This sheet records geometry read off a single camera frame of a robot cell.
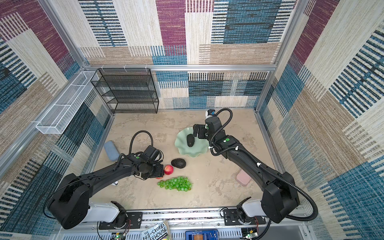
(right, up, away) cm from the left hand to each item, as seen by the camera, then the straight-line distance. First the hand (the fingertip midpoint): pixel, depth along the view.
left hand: (160, 171), depth 85 cm
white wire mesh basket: (-45, +28, -15) cm, 55 cm away
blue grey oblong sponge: (-33, +10, +10) cm, 36 cm away
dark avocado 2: (+10, +4, +2) cm, 11 cm away
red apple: (+5, +1, 0) cm, 5 cm away
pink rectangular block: (+46, -3, -2) cm, 46 cm away
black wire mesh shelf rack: (-29, +51, +24) cm, 64 cm away
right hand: (+23, +24, -3) cm, 34 cm away
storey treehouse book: (+2, -22, -17) cm, 28 cm away
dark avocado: (+17, +16, +13) cm, 27 cm away
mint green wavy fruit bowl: (+23, +12, +14) cm, 29 cm away
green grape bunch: (+12, -5, -4) cm, 13 cm away
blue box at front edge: (+23, -22, -18) cm, 37 cm away
